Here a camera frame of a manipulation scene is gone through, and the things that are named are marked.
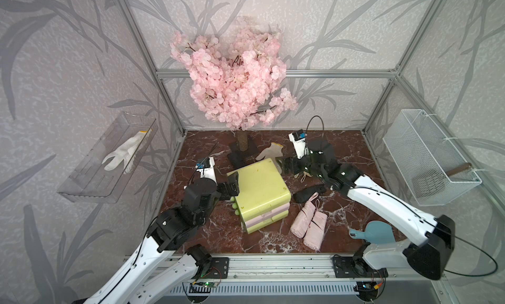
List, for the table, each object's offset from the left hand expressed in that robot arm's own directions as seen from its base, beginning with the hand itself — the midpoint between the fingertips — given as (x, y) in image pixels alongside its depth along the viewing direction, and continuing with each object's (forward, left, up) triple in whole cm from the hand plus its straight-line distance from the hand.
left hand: (228, 176), depth 67 cm
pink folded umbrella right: (-12, -33, -27) cm, 44 cm away
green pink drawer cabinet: (-4, -12, -6) cm, 14 cm away
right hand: (+11, -20, -1) cm, 22 cm away
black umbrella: (+5, -31, -25) cm, 40 cm away
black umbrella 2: (+27, +2, -26) cm, 38 cm away
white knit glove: (+33, -19, -27) cm, 47 cm away
